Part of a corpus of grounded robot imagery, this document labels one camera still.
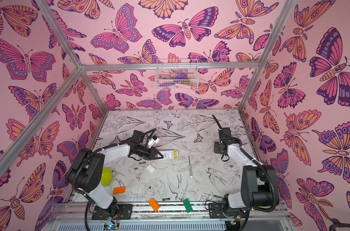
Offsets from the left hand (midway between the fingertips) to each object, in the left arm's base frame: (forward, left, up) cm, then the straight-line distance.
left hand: (163, 156), depth 86 cm
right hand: (+7, -37, -2) cm, 37 cm away
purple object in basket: (+45, -11, +25) cm, 52 cm away
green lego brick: (-25, -14, -7) cm, 29 cm away
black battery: (-22, -2, -8) cm, 23 cm away
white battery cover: (-4, +8, -8) cm, 12 cm away
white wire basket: (+47, -8, +25) cm, 54 cm away
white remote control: (+3, -3, -3) cm, 5 cm away
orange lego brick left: (-17, +24, -7) cm, 30 cm away
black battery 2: (0, +14, -8) cm, 16 cm away
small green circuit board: (-33, +26, -10) cm, 44 cm away
